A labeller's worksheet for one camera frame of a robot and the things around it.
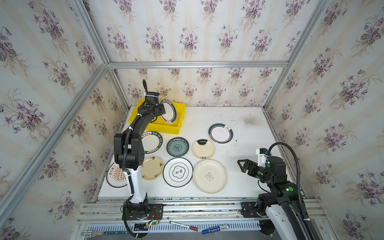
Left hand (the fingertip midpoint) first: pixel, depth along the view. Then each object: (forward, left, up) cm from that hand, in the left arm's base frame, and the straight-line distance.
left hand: (159, 107), depth 96 cm
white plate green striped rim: (-8, -42, -17) cm, 46 cm away
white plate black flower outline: (-36, -14, -17) cm, 42 cm away
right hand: (-37, -48, -4) cm, 61 cm away
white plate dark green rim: (0, -6, -9) cm, 11 cm away
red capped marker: (-63, -22, -17) cm, 69 cm away
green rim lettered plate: (-14, +7, -21) cm, 26 cm away
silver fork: (-65, +23, -17) cm, 71 cm away
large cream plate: (-39, -32, -17) cm, 53 cm away
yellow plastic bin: (-9, 0, -8) cm, 12 cm away
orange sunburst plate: (-39, +24, -17) cm, 49 cm away
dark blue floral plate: (-19, -12, -17) cm, 28 cm away
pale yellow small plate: (-34, +2, -17) cm, 38 cm away
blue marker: (-64, -32, -15) cm, 73 cm away
